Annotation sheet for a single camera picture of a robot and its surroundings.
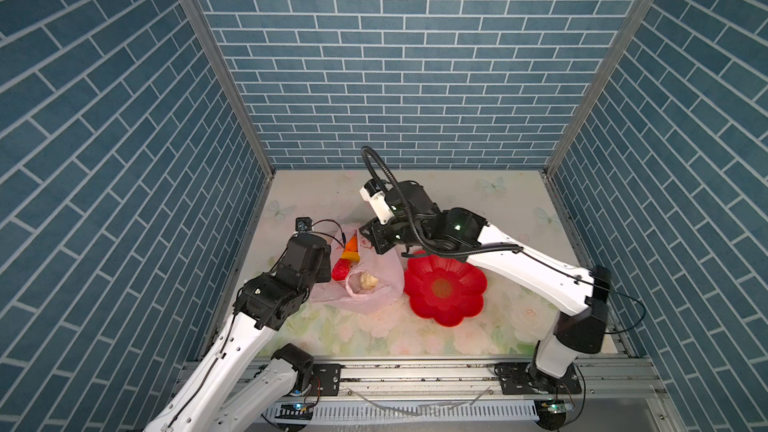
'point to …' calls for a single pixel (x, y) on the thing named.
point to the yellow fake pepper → (351, 248)
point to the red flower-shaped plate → (444, 289)
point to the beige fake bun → (368, 281)
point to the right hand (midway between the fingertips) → (354, 227)
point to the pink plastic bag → (348, 295)
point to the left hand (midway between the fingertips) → (320, 254)
